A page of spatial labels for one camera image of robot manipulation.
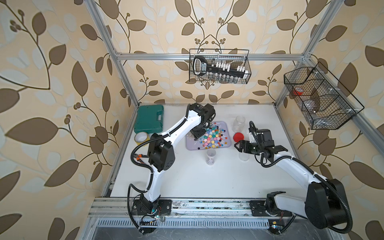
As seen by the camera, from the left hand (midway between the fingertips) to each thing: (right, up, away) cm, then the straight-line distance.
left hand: (191, 130), depth 86 cm
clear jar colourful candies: (+33, -17, +6) cm, 37 cm away
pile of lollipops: (+20, -9, +13) cm, 25 cm away
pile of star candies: (+13, -6, +15) cm, 21 cm away
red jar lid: (+31, -5, +13) cm, 34 cm away
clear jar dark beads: (+11, -14, -4) cm, 18 cm away
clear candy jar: (+30, +3, +10) cm, 32 cm away
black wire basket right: (+66, +15, -13) cm, 69 cm away
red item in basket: (+58, +22, -4) cm, 62 cm away
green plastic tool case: (-33, +7, +25) cm, 42 cm away
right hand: (+29, -9, +1) cm, 30 cm away
